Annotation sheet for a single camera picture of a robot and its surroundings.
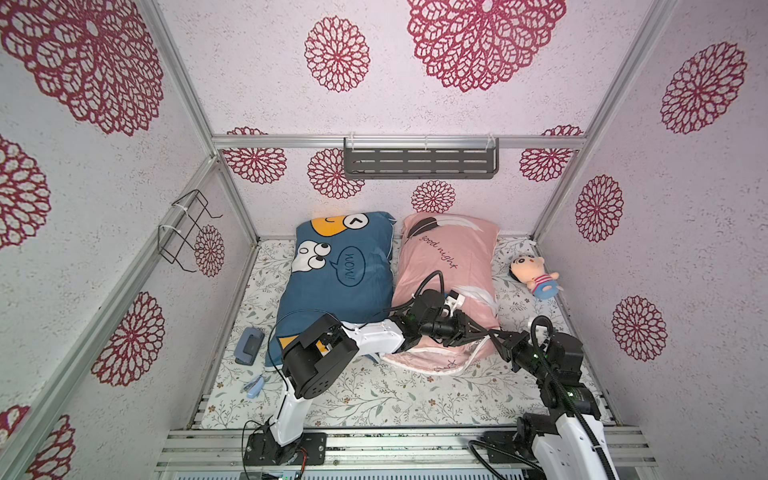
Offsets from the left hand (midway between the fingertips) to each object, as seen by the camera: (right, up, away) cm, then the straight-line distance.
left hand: (488, 336), depth 76 cm
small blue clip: (-62, -15, +6) cm, 64 cm away
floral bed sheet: (+3, -18, +7) cm, 20 cm away
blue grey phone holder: (-67, -6, +13) cm, 69 cm away
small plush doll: (+24, +17, +26) cm, 39 cm away
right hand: (0, +1, +1) cm, 2 cm away
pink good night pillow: (+1, +23, +22) cm, 32 cm away
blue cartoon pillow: (-42, +18, +27) cm, 53 cm away
